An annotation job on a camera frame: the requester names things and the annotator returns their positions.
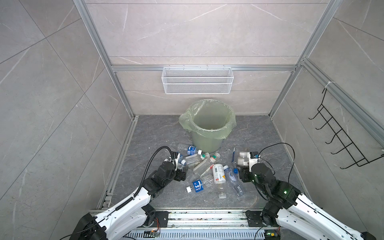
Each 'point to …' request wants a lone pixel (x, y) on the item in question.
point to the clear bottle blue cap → (232, 179)
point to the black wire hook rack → (359, 159)
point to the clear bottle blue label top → (192, 150)
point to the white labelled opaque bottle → (219, 176)
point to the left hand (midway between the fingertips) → (181, 162)
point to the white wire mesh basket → (197, 80)
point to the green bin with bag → (209, 121)
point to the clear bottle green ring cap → (192, 160)
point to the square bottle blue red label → (233, 155)
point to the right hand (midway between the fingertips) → (241, 164)
